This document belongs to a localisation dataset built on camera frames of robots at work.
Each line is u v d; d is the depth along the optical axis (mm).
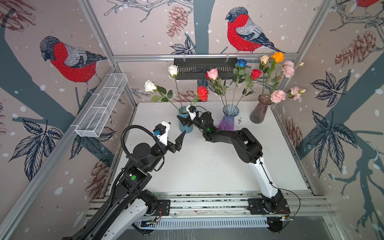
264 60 878
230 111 925
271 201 635
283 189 657
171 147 553
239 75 835
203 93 782
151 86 698
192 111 803
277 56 860
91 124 700
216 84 828
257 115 1065
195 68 1069
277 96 812
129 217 558
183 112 899
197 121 854
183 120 858
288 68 835
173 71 762
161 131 498
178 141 562
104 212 423
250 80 1106
